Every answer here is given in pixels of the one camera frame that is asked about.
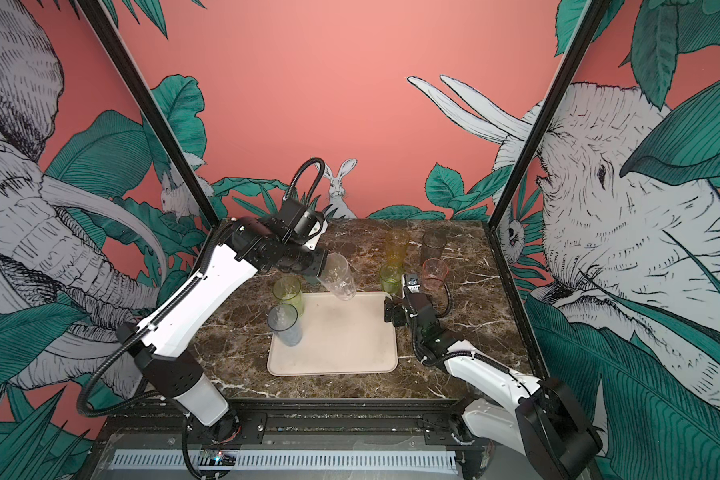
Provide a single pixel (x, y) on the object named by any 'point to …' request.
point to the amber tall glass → (396, 243)
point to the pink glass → (434, 271)
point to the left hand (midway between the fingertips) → (324, 261)
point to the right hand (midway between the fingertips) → (396, 293)
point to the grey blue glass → (283, 320)
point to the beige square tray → (339, 338)
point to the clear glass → (339, 277)
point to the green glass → (390, 276)
